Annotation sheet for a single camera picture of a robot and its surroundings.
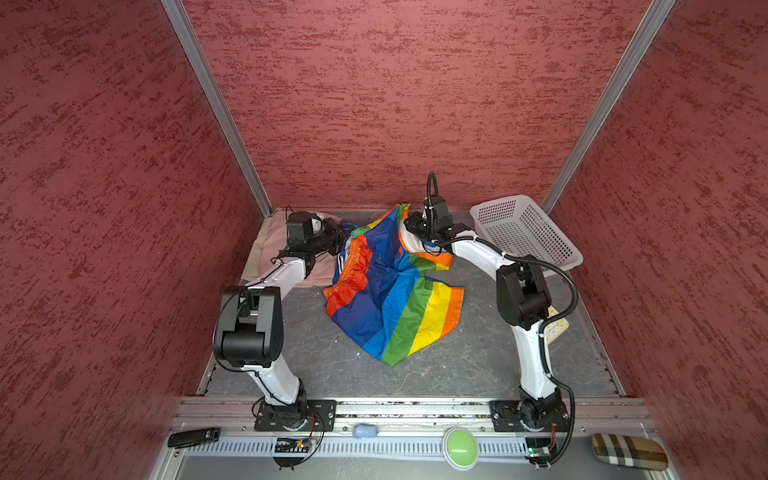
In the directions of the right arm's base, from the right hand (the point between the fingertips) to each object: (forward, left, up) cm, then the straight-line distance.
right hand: (404, 225), depth 99 cm
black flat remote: (-58, +51, -8) cm, 78 cm away
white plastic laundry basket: (+11, -47, -13) cm, 50 cm away
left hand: (-7, +15, +7) cm, 18 cm away
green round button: (-61, -11, -13) cm, 64 cm away
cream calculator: (-33, -44, -12) cm, 57 cm away
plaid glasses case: (-63, -49, -10) cm, 81 cm away
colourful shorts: (-21, +8, -11) cm, 25 cm away
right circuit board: (-62, -30, -15) cm, 70 cm away
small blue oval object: (-57, +12, -12) cm, 60 cm away
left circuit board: (-60, +31, -17) cm, 70 cm away
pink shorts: (-10, +28, -10) cm, 31 cm away
